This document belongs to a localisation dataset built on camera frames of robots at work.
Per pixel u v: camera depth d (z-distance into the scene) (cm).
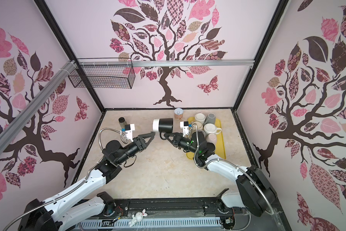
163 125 71
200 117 105
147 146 63
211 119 103
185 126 73
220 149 95
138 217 69
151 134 67
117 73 95
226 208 62
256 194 42
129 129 66
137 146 62
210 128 98
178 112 110
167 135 73
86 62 93
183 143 68
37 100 64
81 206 55
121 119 100
